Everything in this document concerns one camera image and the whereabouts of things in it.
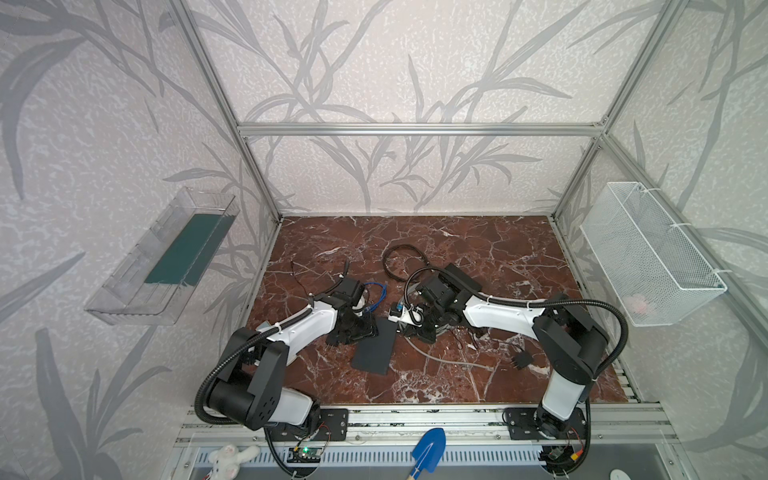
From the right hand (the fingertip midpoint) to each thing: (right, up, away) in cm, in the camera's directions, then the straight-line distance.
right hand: (407, 320), depth 88 cm
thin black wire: (-38, +11, +15) cm, 42 cm away
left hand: (-9, -1, 0) cm, 9 cm away
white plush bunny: (-41, -26, -22) cm, 53 cm away
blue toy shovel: (+5, -26, -18) cm, 32 cm away
